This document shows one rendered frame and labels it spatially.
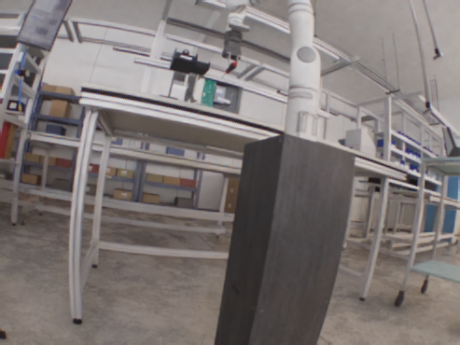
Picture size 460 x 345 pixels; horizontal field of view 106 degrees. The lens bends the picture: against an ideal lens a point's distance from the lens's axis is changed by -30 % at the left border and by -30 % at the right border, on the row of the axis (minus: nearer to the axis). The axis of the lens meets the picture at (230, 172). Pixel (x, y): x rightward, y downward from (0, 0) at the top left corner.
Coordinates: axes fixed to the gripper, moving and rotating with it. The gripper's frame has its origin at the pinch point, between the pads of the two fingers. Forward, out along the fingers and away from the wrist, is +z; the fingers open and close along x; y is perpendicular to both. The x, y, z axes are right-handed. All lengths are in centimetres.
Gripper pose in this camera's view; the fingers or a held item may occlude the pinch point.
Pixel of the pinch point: (231, 68)
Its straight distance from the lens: 102.4
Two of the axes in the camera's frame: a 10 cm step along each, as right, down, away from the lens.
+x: -9.3, -0.9, -3.5
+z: -0.9, 10.0, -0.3
